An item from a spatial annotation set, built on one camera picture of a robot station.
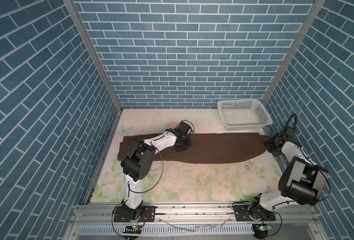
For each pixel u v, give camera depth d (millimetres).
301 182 473
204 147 908
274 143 705
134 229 721
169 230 770
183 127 783
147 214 736
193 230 698
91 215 759
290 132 722
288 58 909
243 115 1195
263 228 709
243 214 733
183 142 822
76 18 735
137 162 509
